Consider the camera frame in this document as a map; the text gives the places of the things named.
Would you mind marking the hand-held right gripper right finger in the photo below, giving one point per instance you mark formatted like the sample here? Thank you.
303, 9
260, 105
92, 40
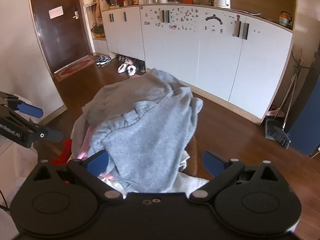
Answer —
212, 162

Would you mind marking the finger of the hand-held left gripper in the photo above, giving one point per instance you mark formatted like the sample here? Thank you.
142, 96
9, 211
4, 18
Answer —
30, 109
53, 134

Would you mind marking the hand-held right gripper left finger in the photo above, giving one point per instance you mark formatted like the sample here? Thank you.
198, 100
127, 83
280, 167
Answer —
98, 161

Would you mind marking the grey sweatshirt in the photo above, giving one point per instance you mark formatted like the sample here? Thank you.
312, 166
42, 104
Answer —
150, 130

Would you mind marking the red cloth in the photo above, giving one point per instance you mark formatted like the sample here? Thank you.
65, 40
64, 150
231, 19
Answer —
65, 148

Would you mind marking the pink cloth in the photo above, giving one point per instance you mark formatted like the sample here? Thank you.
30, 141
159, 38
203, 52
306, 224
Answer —
83, 150

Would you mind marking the red patterned doormat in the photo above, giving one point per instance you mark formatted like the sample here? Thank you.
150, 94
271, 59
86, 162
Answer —
75, 68

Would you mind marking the grey dustpan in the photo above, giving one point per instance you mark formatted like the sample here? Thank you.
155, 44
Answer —
270, 127

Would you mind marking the grey broom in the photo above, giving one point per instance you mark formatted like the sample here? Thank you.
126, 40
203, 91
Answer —
281, 136

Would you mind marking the dark brown door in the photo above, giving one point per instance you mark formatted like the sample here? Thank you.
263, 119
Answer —
60, 37

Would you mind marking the white slipper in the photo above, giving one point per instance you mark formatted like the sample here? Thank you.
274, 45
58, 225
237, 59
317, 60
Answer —
131, 70
122, 68

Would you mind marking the white paper notice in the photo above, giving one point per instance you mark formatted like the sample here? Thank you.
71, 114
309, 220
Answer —
55, 12

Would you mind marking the blue panel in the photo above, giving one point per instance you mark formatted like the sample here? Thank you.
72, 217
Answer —
305, 120

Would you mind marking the dark shoe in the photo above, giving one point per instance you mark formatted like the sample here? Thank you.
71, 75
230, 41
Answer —
142, 66

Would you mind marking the pink shoe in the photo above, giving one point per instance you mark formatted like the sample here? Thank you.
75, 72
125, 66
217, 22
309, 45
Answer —
128, 61

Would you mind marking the silver door lock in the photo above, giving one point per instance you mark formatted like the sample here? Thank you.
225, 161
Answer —
75, 13

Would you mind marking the white sideboard cabinet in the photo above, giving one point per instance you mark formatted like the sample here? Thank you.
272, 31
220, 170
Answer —
180, 55

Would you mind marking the orange grey appliance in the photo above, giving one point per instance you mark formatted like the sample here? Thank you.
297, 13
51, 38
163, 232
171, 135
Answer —
285, 18

